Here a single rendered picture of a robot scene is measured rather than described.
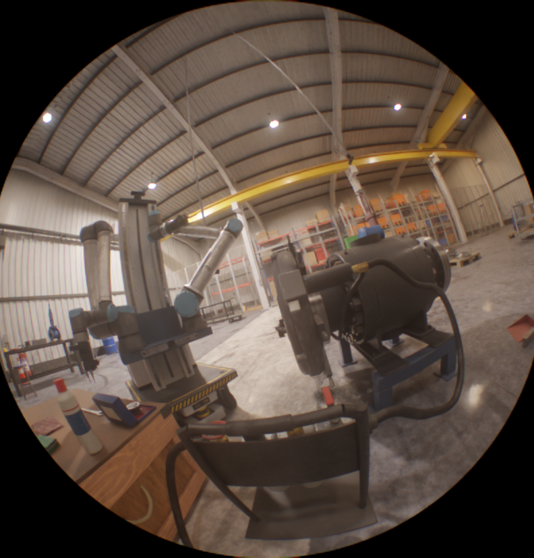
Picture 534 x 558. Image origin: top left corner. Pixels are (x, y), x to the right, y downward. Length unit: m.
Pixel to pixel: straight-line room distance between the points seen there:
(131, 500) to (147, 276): 1.34
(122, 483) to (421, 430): 1.09
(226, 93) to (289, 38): 3.22
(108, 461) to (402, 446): 1.02
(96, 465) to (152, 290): 1.20
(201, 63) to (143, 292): 7.39
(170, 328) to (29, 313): 7.57
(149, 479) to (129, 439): 0.18
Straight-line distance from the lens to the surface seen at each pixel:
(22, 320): 8.48
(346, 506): 0.83
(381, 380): 0.96
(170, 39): 7.79
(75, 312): 1.06
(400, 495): 0.85
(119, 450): 0.67
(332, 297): 0.99
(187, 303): 1.10
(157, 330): 1.35
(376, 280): 0.95
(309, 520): 0.82
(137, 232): 1.59
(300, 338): 0.77
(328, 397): 0.51
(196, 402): 1.22
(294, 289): 0.67
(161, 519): 0.88
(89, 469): 0.64
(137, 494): 0.77
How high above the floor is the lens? 0.79
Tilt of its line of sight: 4 degrees up
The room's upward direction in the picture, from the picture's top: 16 degrees counter-clockwise
